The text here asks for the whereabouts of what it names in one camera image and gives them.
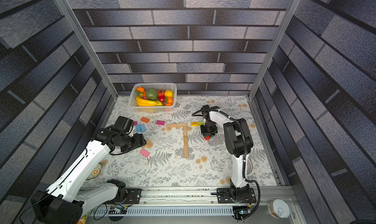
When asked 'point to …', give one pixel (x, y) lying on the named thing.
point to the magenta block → (160, 123)
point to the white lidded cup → (278, 209)
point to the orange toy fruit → (141, 89)
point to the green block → (201, 123)
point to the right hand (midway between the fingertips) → (207, 135)
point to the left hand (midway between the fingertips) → (142, 143)
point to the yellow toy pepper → (169, 93)
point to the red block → (207, 138)
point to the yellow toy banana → (141, 101)
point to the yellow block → (194, 123)
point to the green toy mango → (151, 94)
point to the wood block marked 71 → (185, 139)
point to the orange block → (145, 120)
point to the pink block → (145, 152)
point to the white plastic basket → (169, 103)
